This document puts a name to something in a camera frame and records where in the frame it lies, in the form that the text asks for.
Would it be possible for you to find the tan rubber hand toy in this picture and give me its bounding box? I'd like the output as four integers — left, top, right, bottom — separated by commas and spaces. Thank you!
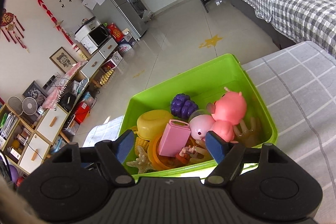
233, 117, 263, 148
193, 139, 213, 162

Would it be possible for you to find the beige starfish toy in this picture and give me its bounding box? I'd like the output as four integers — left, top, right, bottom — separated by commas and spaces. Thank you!
126, 146, 154, 174

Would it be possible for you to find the red brown figurine toy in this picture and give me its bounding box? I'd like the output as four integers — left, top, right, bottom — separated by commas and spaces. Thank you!
175, 145, 202, 165

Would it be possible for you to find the pink pig toy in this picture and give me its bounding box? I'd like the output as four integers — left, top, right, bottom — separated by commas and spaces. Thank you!
206, 87, 247, 142

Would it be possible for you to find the yellow plastic toy pot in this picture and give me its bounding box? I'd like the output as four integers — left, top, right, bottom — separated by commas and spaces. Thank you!
130, 110, 174, 141

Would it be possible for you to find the purple toy grape bunch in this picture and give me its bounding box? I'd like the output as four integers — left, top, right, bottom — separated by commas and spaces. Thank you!
170, 93, 199, 120

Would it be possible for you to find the pink round toy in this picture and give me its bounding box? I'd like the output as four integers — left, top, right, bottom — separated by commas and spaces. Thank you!
189, 114, 215, 140

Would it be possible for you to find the orange toy slice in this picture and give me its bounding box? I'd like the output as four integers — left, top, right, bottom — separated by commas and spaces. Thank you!
147, 134, 180, 171

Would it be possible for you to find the pink toy box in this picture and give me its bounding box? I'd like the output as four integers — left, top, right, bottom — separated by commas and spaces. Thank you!
158, 119, 191, 157

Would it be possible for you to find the green plastic storage bin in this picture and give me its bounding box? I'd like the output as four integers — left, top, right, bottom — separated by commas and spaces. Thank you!
118, 53, 279, 180

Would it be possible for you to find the white drawer cabinet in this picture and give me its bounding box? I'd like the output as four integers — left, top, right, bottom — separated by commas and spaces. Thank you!
1, 40, 117, 174

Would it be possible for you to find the small white desk fan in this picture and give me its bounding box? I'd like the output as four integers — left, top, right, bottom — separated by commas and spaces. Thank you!
22, 97, 38, 115

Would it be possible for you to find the grey checked table cloth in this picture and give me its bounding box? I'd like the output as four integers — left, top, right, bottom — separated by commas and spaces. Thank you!
242, 42, 335, 223

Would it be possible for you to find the framed cartoon picture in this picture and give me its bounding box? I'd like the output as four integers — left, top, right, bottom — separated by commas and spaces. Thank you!
49, 47, 77, 73

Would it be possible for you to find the yellow star floor sticker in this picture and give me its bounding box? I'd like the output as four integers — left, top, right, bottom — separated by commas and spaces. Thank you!
199, 35, 223, 48

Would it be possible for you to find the red gift box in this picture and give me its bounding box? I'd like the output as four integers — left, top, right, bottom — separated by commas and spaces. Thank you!
106, 23, 124, 43

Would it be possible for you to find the microwave oven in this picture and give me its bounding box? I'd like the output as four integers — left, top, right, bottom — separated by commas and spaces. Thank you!
80, 24, 112, 55

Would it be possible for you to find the silver refrigerator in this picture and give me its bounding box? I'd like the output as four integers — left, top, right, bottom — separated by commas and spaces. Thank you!
82, 0, 148, 40

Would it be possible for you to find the grey plaid sofa blanket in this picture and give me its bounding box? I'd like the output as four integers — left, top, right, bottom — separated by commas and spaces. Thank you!
242, 0, 335, 56

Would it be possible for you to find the red hanging knot ornament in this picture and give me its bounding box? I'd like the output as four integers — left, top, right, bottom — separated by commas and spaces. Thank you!
1, 9, 30, 53

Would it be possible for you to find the red chili string decoration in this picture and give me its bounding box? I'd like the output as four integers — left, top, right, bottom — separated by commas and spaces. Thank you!
37, 0, 74, 45

